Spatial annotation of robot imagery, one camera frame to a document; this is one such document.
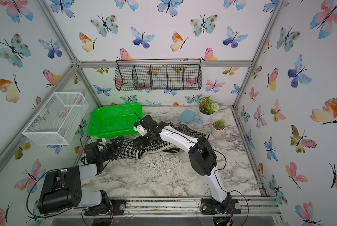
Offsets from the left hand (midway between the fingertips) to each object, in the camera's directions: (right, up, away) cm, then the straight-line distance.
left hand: (124, 141), depth 89 cm
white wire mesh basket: (-38, +13, -5) cm, 40 cm away
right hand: (+11, 0, -5) cm, 12 cm away
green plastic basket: (-16, +13, +22) cm, 30 cm away
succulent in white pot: (+62, +8, +9) cm, 63 cm away
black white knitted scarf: (+4, -5, -3) cm, 8 cm away
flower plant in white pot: (+54, +21, +9) cm, 59 cm away
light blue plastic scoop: (+43, +16, +25) cm, 52 cm away
